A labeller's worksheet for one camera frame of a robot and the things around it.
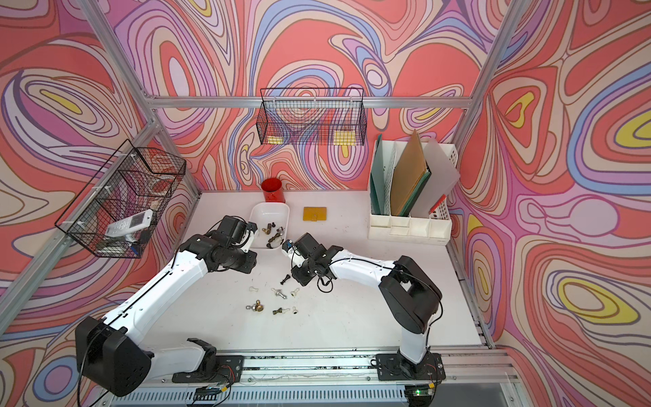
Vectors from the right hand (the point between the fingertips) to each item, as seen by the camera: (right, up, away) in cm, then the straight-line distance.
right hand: (300, 278), depth 87 cm
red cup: (-15, +34, +21) cm, 43 cm away
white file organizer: (+53, +16, +14) cm, 58 cm away
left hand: (-15, +7, -6) cm, 18 cm away
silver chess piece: (-8, -5, -1) cm, 9 cm away
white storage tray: (-18, +23, +20) cm, 36 cm away
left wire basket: (-54, +23, -13) cm, 60 cm away
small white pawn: (-18, -4, +3) cm, 19 cm away
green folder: (+28, +33, +6) cm, 43 cm away
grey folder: (+49, +36, -3) cm, 61 cm away
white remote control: (-45, +20, -19) cm, 53 cm away
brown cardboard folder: (+42, +40, +14) cm, 60 cm away
